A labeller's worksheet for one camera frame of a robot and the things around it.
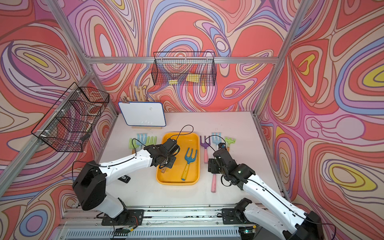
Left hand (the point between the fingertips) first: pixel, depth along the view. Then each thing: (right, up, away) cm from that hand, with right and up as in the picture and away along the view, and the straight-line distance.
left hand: (171, 161), depth 86 cm
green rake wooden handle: (-4, -4, -5) cm, 7 cm away
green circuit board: (-22, -30, -16) cm, 40 cm away
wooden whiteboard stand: (-22, +19, +23) cm, 37 cm away
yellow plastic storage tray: (0, -10, +3) cm, 11 cm away
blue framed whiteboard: (-22, +29, +14) cm, 38 cm away
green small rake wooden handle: (+37, +10, +16) cm, 42 cm away
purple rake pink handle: (+21, +7, +16) cm, 27 cm away
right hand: (+25, -1, -7) cm, 26 cm away
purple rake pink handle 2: (+24, -12, -3) cm, 27 cm away
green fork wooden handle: (-17, +10, +18) cm, 27 cm away
